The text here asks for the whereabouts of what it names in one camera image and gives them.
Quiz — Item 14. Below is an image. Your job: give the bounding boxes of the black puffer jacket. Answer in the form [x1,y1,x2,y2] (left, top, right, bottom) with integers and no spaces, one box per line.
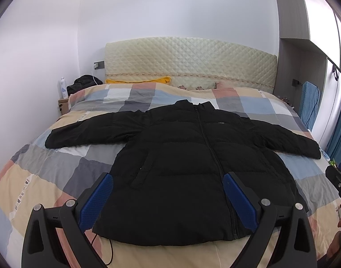
[45,100,321,246]

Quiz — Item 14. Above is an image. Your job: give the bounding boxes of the black clothes on nightstand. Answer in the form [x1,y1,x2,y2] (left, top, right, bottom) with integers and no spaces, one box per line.
[67,74,102,96]

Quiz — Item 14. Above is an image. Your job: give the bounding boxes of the person's right hand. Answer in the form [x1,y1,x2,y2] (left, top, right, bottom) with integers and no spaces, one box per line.
[326,218,341,260]

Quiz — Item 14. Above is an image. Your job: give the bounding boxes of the blue towel on shelf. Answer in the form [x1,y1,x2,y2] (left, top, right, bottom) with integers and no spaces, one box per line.
[298,81,321,131]

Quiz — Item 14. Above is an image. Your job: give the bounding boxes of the wooden nightstand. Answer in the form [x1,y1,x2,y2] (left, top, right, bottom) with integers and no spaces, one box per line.
[58,99,69,115]

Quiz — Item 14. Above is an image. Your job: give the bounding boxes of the white spray bottle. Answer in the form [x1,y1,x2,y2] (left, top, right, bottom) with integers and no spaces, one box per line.
[60,77,69,99]

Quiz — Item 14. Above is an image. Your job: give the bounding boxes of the floral pillow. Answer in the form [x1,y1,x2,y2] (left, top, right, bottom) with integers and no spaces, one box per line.
[170,77,235,90]

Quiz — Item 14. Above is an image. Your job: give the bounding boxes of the grey wardrobe cabinet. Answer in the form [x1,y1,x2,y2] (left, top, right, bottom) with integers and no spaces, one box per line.
[274,0,341,149]

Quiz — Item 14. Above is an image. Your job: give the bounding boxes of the cream quilted headboard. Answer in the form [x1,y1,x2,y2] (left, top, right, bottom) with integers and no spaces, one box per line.
[104,37,277,93]

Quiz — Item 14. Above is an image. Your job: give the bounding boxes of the yellow cloth at headboard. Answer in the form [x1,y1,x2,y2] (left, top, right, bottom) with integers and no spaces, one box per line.
[105,76,172,85]

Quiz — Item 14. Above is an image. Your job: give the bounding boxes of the black cable on bed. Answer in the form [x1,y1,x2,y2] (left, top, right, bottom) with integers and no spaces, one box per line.
[87,229,114,267]

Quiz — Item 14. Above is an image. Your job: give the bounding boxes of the black charger on shelf wall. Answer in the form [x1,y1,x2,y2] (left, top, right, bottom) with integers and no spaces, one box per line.
[291,79,302,87]

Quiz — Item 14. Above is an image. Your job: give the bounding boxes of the black cabinet door handle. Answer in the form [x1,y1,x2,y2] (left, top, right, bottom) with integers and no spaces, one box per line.
[331,65,339,81]

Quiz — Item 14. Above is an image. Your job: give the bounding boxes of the white charging cable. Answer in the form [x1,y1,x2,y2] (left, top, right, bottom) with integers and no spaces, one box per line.
[91,63,104,85]

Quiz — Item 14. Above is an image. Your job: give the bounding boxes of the grey wall socket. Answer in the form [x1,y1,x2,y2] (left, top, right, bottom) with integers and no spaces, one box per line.
[94,61,105,70]

